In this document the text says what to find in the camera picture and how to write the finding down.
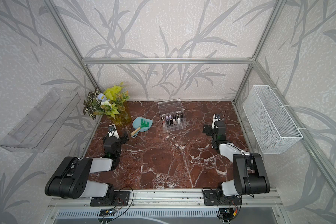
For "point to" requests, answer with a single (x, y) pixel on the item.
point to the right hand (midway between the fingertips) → (212, 123)
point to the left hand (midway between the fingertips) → (117, 130)
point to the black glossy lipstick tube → (174, 116)
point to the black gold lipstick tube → (181, 115)
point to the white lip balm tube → (178, 121)
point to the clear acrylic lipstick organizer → (172, 115)
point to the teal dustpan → (136, 123)
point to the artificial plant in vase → (112, 102)
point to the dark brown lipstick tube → (162, 118)
